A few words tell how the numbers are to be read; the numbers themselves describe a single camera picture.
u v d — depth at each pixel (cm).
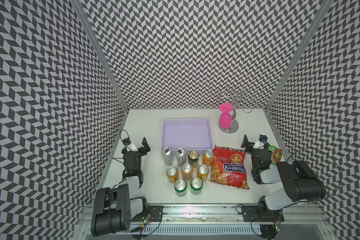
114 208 41
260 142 75
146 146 80
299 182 46
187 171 77
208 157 83
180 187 73
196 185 78
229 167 83
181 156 80
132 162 64
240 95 84
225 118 89
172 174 78
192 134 104
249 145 80
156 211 75
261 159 67
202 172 79
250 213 74
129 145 72
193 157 83
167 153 81
